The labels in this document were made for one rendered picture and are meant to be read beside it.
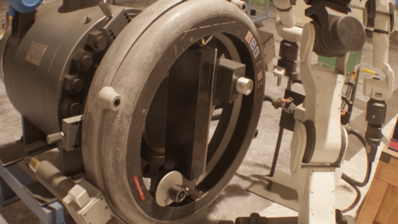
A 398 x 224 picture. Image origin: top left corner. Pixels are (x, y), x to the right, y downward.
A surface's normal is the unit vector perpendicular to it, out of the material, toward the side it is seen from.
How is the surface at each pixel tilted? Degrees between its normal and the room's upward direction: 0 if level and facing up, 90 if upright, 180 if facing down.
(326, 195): 40
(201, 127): 90
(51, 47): 55
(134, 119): 90
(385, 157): 90
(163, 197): 90
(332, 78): 63
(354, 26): 71
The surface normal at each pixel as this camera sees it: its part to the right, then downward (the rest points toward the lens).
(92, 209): 0.78, 0.31
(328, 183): 0.11, -0.45
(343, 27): 0.07, 0.07
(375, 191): -0.62, 0.24
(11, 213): 0.11, -0.92
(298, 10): -0.81, 0.14
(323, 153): 0.04, 0.46
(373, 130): -0.26, 0.23
